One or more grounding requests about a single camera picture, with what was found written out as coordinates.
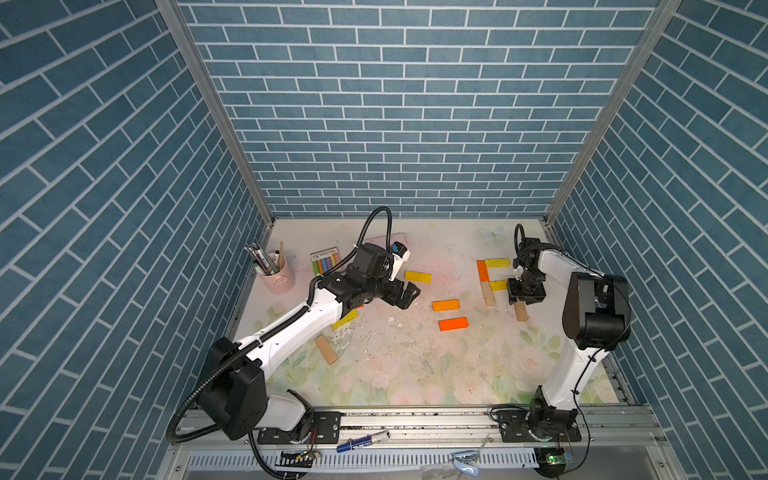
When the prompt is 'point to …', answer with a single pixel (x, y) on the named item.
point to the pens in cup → (263, 262)
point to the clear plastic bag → (466, 461)
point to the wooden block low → (521, 311)
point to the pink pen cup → (281, 282)
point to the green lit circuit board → (560, 458)
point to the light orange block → (445, 305)
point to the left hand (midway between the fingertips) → (414, 286)
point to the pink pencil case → (397, 237)
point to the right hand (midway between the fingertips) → (521, 301)
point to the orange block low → (451, 324)
